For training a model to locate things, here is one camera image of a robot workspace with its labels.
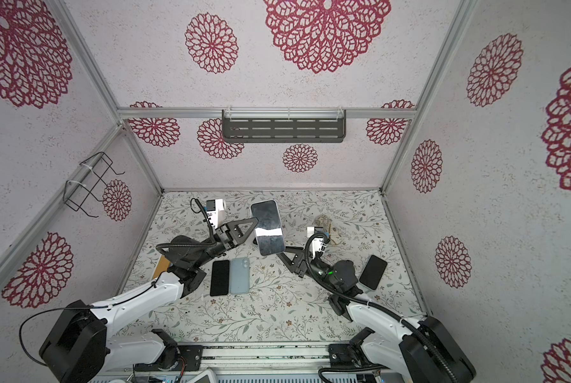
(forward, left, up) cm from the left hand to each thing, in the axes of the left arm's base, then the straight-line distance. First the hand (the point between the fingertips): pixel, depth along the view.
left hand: (259, 224), depth 63 cm
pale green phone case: (+1, +11, -36) cm, 38 cm away
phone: (-3, -3, -3) cm, 6 cm away
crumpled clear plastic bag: (+25, -23, -33) cm, 47 cm away
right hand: (-4, -5, -7) cm, 10 cm away
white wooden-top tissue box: (+3, +39, -30) cm, 50 cm away
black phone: (+2, -41, -35) cm, 54 cm away
